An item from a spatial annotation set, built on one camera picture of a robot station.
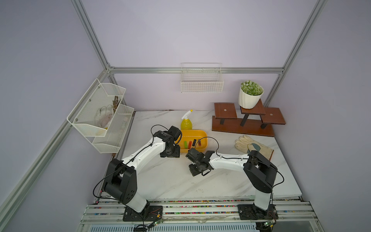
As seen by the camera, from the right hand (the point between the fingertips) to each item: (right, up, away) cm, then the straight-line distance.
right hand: (195, 171), depth 89 cm
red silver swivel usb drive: (+4, +17, +12) cm, 21 cm away
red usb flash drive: (-3, +15, +12) cm, 19 cm away
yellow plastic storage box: (-3, +19, +14) cm, 24 cm away
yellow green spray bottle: (-6, +30, +11) cm, 33 cm away
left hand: (-14, +10, -4) cm, 18 cm away
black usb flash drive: (-1, +16, +12) cm, 20 cm away
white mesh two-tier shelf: (-55, +19, +1) cm, 59 cm away
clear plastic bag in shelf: (-51, +34, -11) cm, 62 cm away
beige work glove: (+36, +15, +11) cm, 41 cm away
